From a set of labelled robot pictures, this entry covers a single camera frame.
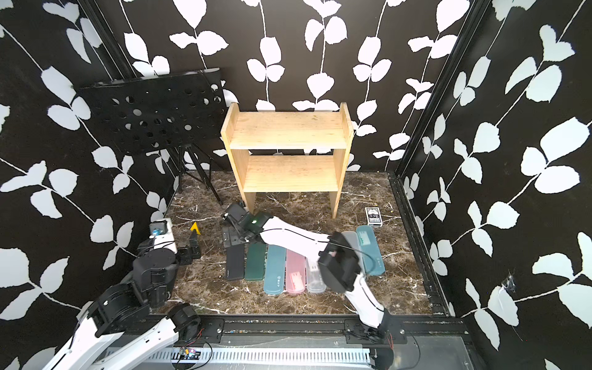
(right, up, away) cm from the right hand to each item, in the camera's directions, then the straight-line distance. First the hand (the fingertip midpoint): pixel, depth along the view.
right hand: (233, 234), depth 83 cm
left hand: (-10, +4, -17) cm, 20 cm away
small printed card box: (+58, +5, +19) cm, 61 cm away
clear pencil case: (+30, -18, +1) cm, 35 cm away
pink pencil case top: (+23, -15, +2) cm, 27 cm away
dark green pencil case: (+7, -9, +4) cm, 12 cm away
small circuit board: (-10, -35, -12) cm, 39 cm away
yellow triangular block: (-21, 0, +14) cm, 26 cm away
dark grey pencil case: (-1, -12, +5) cm, 13 cm away
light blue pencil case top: (+15, -14, +3) cm, 21 cm away
